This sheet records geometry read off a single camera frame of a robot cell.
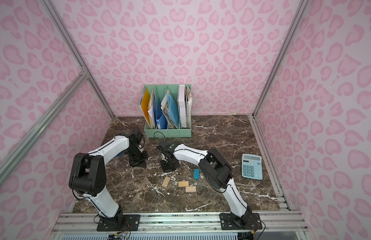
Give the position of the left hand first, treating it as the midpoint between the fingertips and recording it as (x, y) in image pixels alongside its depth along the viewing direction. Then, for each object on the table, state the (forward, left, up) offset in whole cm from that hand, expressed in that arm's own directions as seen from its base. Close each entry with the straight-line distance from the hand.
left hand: (147, 163), depth 89 cm
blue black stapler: (-9, +4, +27) cm, 29 cm away
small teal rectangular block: (-5, -29, -5) cm, 30 cm away
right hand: (-3, -10, -4) cm, 12 cm away
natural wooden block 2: (-10, -21, -5) cm, 24 cm away
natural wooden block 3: (-13, -25, -5) cm, 29 cm away
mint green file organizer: (+46, -5, +18) cm, 50 cm away
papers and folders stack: (+25, -12, +15) cm, 32 cm away
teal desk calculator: (-1, -63, -3) cm, 63 cm away
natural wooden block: (-9, -11, -4) cm, 15 cm away
